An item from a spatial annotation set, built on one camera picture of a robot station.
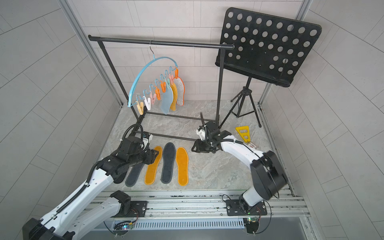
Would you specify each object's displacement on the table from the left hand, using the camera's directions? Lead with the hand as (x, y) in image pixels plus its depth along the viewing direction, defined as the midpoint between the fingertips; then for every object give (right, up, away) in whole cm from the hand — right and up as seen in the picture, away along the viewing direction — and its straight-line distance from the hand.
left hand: (157, 150), depth 78 cm
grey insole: (+4, -7, +11) cm, 13 cm away
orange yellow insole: (+12, -7, +9) cm, 16 cm away
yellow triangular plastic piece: (+53, +7, +22) cm, 58 cm away
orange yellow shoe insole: (-5, -12, +5) cm, 14 cm away
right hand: (+19, -1, +4) cm, 20 cm away
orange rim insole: (+10, +34, +14) cm, 38 cm away
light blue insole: (+4, +27, +4) cm, 28 cm away
